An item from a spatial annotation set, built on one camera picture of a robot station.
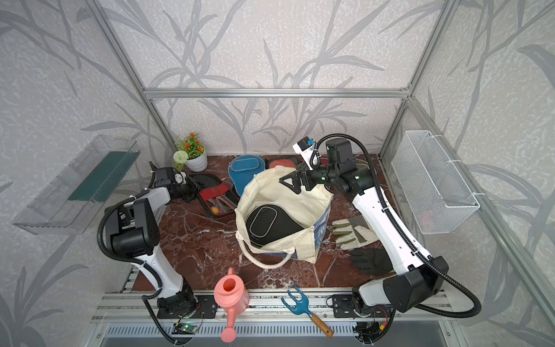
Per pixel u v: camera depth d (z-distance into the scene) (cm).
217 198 96
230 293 67
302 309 74
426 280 38
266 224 92
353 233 91
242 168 109
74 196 64
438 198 61
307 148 59
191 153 104
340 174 53
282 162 116
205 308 73
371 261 83
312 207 87
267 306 75
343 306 74
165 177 79
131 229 53
